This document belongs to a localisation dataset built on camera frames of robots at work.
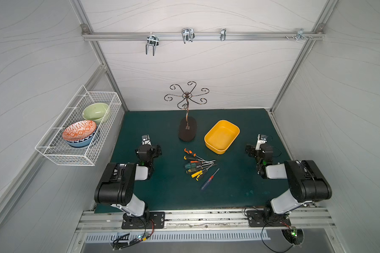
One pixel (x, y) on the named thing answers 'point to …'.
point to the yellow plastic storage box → (221, 136)
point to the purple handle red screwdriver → (208, 182)
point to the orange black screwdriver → (200, 162)
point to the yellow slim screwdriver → (196, 174)
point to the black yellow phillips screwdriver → (198, 175)
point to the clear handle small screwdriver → (195, 169)
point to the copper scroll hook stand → (187, 128)
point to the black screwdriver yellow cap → (186, 157)
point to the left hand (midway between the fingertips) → (150, 144)
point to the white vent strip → (127, 237)
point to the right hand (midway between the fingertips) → (257, 143)
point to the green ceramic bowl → (95, 112)
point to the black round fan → (294, 235)
